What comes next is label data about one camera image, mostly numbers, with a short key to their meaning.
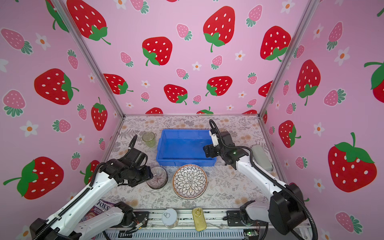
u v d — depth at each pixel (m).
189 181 0.86
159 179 0.82
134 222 0.73
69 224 0.40
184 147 1.03
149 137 1.13
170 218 0.70
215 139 0.75
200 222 0.70
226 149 0.62
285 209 0.40
